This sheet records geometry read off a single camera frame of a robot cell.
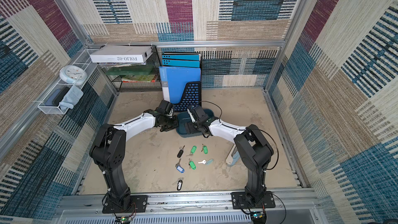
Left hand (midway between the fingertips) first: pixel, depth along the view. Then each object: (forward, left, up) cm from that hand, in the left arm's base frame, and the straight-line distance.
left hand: (179, 124), depth 96 cm
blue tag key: (-23, -1, -6) cm, 24 cm away
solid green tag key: (-22, -8, -5) cm, 24 cm away
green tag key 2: (-13, -15, -6) cm, 21 cm away
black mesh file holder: (+13, -8, +11) cm, 19 cm away
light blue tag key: (-21, -16, -5) cm, 27 cm away
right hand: (0, -7, +2) cm, 8 cm away
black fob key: (-15, -1, -5) cm, 16 cm away
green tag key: (-15, -8, -5) cm, 18 cm away
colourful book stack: (+24, +25, +16) cm, 38 cm away
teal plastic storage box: (+7, -2, -2) cm, 7 cm away
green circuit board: (-46, +23, -7) cm, 51 cm away
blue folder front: (+19, +2, +19) cm, 27 cm away
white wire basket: (+24, +50, +29) cm, 63 cm away
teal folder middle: (+30, -1, +23) cm, 38 cm away
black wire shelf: (+29, +15, +26) cm, 42 cm away
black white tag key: (-31, -2, -5) cm, 32 cm away
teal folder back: (+35, -2, +25) cm, 43 cm away
